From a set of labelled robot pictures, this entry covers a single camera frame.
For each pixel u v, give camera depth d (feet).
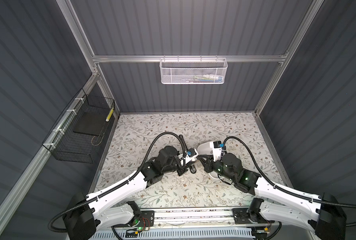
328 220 1.32
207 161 2.12
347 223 1.46
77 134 2.38
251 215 2.15
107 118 2.63
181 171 2.15
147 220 2.37
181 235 2.50
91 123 2.50
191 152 2.00
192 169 2.91
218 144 2.15
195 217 2.48
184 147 3.25
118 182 1.58
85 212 1.30
